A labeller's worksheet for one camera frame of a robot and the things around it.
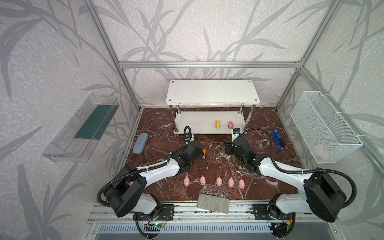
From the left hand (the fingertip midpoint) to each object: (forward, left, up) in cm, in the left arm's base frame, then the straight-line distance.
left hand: (200, 143), depth 88 cm
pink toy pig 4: (-20, -17, -8) cm, 28 cm away
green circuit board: (-40, +22, -12) cm, 48 cm away
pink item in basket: (-10, -60, +12) cm, 62 cm away
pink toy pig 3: (-20, -11, -8) cm, 24 cm away
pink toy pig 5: (-21, -23, -8) cm, 32 cm away
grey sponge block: (-31, -7, -6) cm, 32 cm away
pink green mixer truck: (+15, -20, -2) cm, 25 cm away
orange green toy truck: (-3, -3, -8) cm, 9 cm away
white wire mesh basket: (-10, -54, +24) cm, 60 cm away
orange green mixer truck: (+16, -11, -2) cm, 20 cm away
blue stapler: (+5, -52, -6) cm, 53 cm away
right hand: (+3, -16, +3) cm, 17 cm away
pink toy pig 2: (-19, -2, -8) cm, 21 cm away
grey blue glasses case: (+3, +39, -8) cm, 40 cm away
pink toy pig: (-20, +7, -8) cm, 23 cm away
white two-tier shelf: (+42, -8, -12) cm, 44 cm away
